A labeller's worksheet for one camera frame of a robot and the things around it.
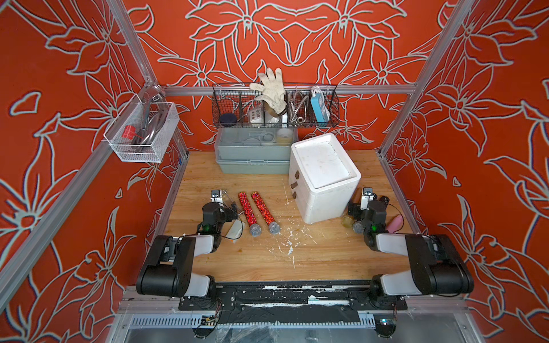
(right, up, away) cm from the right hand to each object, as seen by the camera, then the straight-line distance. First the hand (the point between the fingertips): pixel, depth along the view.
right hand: (359, 198), depth 91 cm
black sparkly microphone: (-2, -11, -4) cm, 12 cm away
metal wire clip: (-58, -2, +7) cm, 58 cm away
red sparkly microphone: (-45, -12, -4) cm, 47 cm away
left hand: (-60, -2, +2) cm, 60 cm away
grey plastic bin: (-47, +22, +12) cm, 54 cm away
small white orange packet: (-54, -14, -4) cm, 55 cm away
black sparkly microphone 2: (+15, -1, +6) cm, 16 cm away
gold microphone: (-6, -10, -2) cm, 12 cm away
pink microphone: (+14, -10, -4) cm, 18 cm away
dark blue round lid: (-59, +37, +8) cm, 71 cm away
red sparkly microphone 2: (-37, -12, -5) cm, 39 cm away
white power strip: (-46, +37, +2) cm, 59 cm away
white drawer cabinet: (-19, +9, -12) cm, 25 cm away
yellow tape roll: (-32, +29, +12) cm, 45 cm away
